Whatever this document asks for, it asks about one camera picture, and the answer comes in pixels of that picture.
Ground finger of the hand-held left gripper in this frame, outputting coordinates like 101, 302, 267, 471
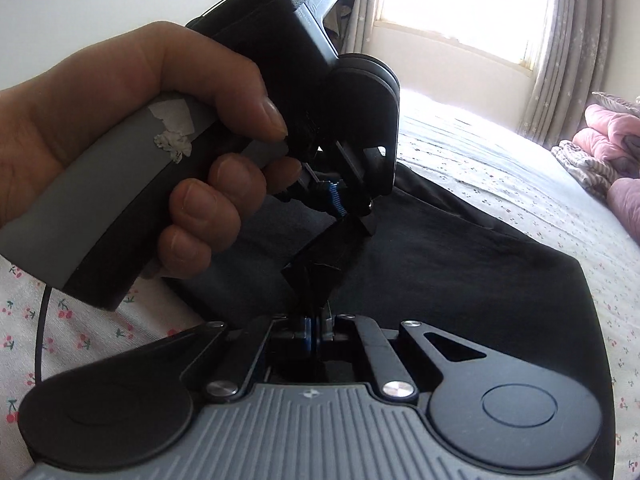
287, 160, 351, 221
340, 137, 399, 237

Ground black cable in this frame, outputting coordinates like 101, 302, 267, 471
34, 282, 52, 383

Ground white floral bedsheet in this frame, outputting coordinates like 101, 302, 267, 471
0, 115, 640, 480

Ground window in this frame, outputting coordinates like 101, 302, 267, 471
375, 0, 557, 79

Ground grey star-patterned curtain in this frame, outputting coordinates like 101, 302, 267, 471
345, 0, 387, 57
520, 0, 640, 149

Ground person's left hand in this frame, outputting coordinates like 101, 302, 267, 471
0, 20, 303, 281

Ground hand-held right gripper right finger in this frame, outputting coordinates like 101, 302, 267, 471
311, 312, 488, 403

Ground pink folded quilt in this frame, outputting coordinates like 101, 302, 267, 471
572, 102, 640, 179

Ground bed with blue-grey sheet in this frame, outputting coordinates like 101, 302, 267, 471
0, 87, 640, 480

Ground purple pillow with grey trim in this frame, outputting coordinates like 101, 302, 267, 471
592, 91, 640, 119

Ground black pants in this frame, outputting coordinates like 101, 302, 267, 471
170, 160, 617, 480

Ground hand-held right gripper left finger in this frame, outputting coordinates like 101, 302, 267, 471
165, 312, 312, 403

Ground grey striped cloth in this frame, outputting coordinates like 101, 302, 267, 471
551, 140, 626, 191

